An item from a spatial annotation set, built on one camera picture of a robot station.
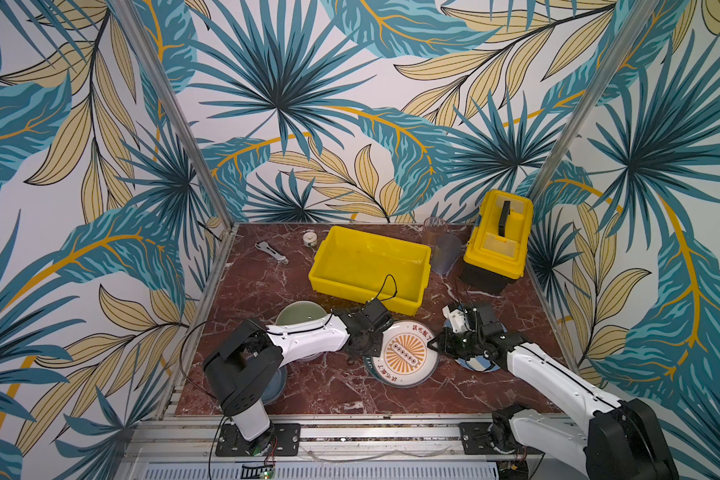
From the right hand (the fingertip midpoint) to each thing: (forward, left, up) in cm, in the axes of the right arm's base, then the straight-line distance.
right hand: (426, 345), depth 85 cm
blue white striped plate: (-5, -15, -4) cm, 16 cm away
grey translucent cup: (+29, -12, +4) cm, 32 cm away
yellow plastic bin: (+31, +17, -3) cm, 36 cm away
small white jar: (+44, +36, 0) cm, 57 cm away
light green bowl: (+9, +35, +8) cm, 37 cm away
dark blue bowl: (-8, +42, -3) cm, 43 cm away
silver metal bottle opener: (+40, +51, -1) cm, 65 cm away
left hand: (0, +16, -2) cm, 16 cm away
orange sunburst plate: (-4, +6, -1) cm, 7 cm away
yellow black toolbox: (+26, -26, +12) cm, 39 cm away
